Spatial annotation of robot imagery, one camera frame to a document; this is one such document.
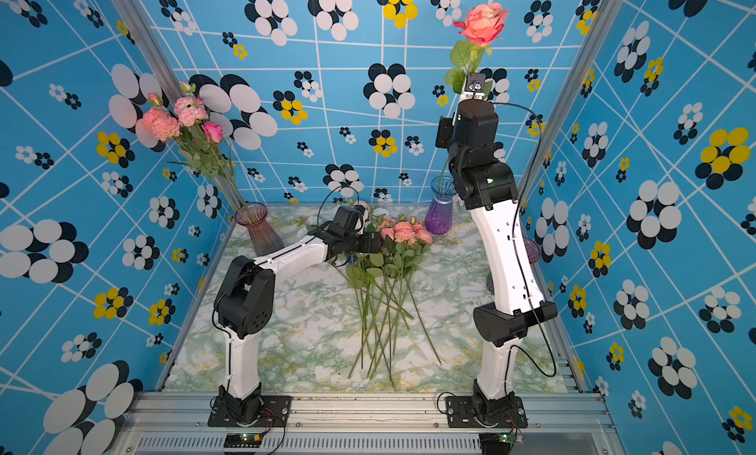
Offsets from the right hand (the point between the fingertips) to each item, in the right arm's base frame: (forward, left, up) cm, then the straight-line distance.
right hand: (468, 110), depth 63 cm
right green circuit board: (-55, -9, -55) cm, 78 cm away
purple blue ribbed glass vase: (+7, +1, -40) cm, 41 cm away
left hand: (-1, +22, -43) cm, 49 cm away
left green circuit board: (-55, +54, -57) cm, 96 cm away
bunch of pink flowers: (-17, +19, -54) cm, 59 cm away
